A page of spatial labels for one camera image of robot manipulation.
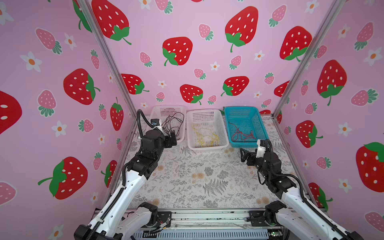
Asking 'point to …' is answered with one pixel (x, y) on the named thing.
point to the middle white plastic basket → (213, 119)
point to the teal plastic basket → (245, 126)
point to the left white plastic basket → (161, 112)
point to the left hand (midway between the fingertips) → (166, 130)
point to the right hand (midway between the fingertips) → (247, 149)
